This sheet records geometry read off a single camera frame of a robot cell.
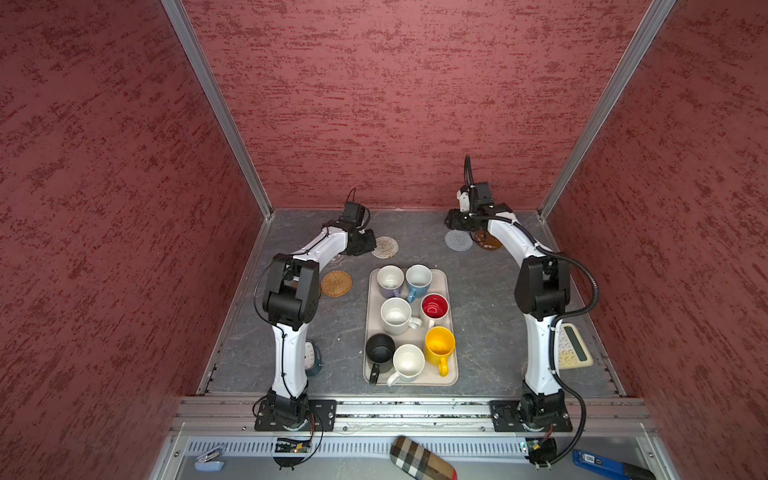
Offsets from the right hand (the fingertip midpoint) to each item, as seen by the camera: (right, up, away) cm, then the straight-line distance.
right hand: (449, 224), depth 101 cm
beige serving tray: (-15, -33, -14) cm, 39 cm away
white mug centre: (-19, -29, -10) cm, 36 cm away
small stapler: (-61, -56, -34) cm, 90 cm away
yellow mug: (-6, -35, -17) cm, 40 cm away
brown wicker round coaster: (-39, -20, -1) cm, 44 cm away
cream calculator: (+33, -37, -18) cm, 52 cm away
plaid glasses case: (-14, -56, -36) cm, 68 cm away
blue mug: (-11, -18, -7) cm, 22 cm away
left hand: (-27, -9, -1) cm, 28 cm away
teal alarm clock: (-41, -38, -22) cm, 60 cm away
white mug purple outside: (-21, -18, -5) cm, 28 cm away
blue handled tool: (+29, -55, -37) cm, 73 cm away
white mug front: (-15, -39, -20) cm, 47 cm away
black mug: (-23, -36, -21) cm, 48 cm away
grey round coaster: (+6, -6, +11) cm, 13 cm away
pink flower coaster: (-40, -13, +5) cm, 42 cm away
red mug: (-7, -26, -11) cm, 29 cm away
